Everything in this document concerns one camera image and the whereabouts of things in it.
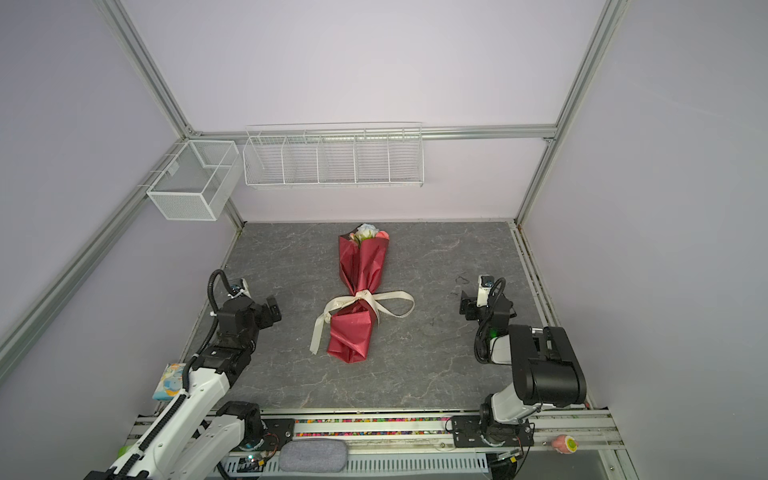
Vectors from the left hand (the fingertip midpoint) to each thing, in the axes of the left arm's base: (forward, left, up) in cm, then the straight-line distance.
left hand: (257, 304), depth 82 cm
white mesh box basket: (+39, +22, +13) cm, 47 cm away
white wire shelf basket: (+44, -21, +17) cm, 52 cm away
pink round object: (-37, -76, -8) cm, 84 cm away
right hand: (+4, -66, -8) cm, 66 cm away
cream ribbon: (+4, -30, -7) cm, 31 cm away
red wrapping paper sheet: (-6, -26, -8) cm, 28 cm away
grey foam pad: (-35, -17, -10) cm, 40 cm away
